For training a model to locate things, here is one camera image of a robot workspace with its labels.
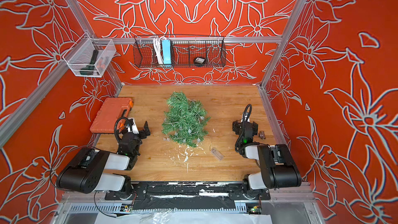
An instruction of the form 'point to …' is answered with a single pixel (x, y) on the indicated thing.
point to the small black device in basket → (199, 60)
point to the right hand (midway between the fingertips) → (243, 120)
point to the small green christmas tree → (179, 108)
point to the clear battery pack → (217, 154)
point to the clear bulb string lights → (189, 128)
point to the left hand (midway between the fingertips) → (138, 122)
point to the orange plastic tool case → (113, 112)
